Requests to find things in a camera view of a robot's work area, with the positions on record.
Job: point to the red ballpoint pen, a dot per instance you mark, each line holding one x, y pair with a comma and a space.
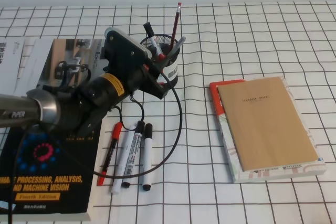
161, 57

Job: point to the white paint marker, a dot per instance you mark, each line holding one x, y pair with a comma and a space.
116, 187

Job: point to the black capped marker in holder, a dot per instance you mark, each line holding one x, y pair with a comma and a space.
150, 33

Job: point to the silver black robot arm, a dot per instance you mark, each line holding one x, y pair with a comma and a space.
80, 109

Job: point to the red capped black marker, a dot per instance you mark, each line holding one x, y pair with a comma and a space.
113, 142

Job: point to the black image processing textbook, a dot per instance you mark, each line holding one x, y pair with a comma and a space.
43, 182

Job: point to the white black capped marker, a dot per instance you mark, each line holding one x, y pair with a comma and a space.
147, 160

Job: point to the white paper leaflet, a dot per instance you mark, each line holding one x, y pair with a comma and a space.
11, 53

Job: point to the robot photo brochure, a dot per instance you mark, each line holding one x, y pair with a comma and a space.
61, 63

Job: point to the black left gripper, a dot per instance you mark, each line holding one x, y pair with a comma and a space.
131, 63

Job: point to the white map cover book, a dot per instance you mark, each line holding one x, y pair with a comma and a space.
280, 172

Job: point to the red pencil with eraser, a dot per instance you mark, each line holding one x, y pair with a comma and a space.
177, 16

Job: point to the brown classic notebook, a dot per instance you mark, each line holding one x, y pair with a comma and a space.
266, 128

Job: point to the black mesh pen holder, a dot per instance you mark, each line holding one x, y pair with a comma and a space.
164, 41

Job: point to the labelled black capped marker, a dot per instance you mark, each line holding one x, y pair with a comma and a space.
136, 141

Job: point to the red book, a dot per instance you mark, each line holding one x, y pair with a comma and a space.
215, 95

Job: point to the grey pen in holder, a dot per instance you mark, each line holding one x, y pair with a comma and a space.
176, 48

